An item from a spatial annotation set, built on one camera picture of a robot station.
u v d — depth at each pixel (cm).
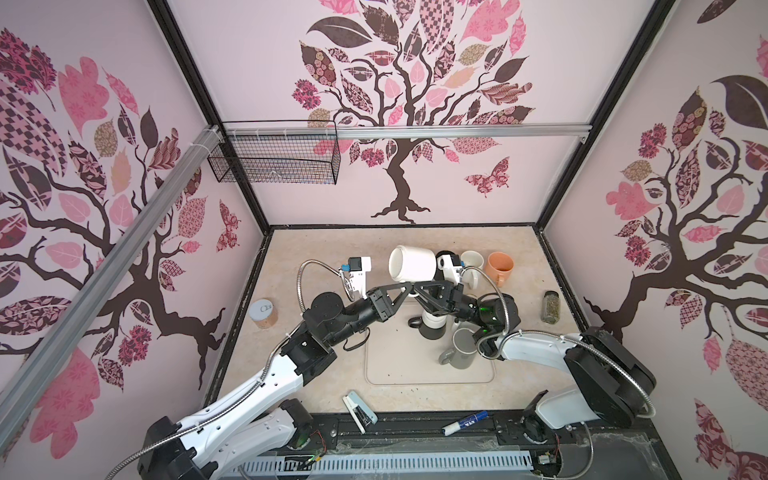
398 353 86
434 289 64
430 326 85
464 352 76
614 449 72
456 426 74
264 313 90
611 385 43
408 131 94
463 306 62
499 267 103
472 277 97
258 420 58
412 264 62
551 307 92
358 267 60
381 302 57
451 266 67
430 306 61
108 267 54
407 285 62
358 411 75
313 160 81
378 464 70
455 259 67
